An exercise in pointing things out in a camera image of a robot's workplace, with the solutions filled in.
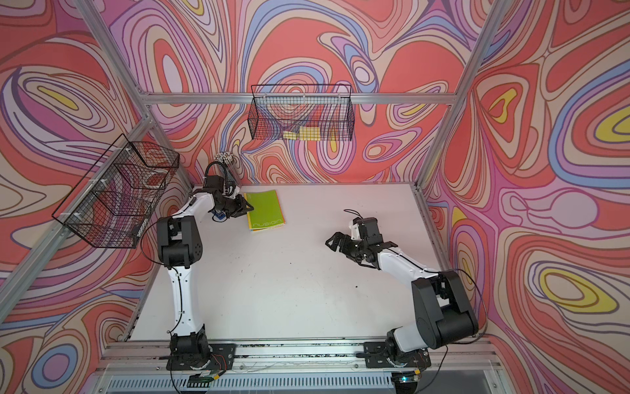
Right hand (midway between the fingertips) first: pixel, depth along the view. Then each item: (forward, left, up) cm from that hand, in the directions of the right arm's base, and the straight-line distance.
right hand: (335, 252), depth 89 cm
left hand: (+24, +34, -1) cm, 42 cm away
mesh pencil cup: (+41, +46, +14) cm, 63 cm away
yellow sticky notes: (+36, +9, +28) cm, 46 cm away
